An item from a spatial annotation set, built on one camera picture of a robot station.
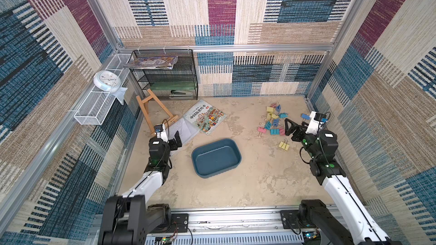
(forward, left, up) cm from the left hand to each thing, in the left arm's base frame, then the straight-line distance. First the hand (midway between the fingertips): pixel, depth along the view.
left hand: (168, 132), depth 87 cm
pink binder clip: (+8, -50, -11) cm, 52 cm away
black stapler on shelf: (+33, -1, -4) cm, 34 cm away
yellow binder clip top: (+25, -58, -12) cm, 64 cm away
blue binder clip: (+16, -61, -14) cm, 64 cm away
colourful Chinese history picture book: (+19, -17, -13) cm, 28 cm away
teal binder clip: (+8, -59, -13) cm, 61 cm away
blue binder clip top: (+24, -64, -10) cm, 69 cm away
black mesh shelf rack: (+38, 0, 0) cm, 38 cm away
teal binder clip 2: (+12, -55, -13) cm, 58 cm away
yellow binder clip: (-1, -62, -13) cm, 63 cm away
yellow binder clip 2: (+19, -60, -12) cm, 65 cm away
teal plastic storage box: (-8, -24, -13) cm, 29 cm away
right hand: (-2, -59, +11) cm, 60 cm away
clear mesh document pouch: (+11, -5, -14) cm, 19 cm away
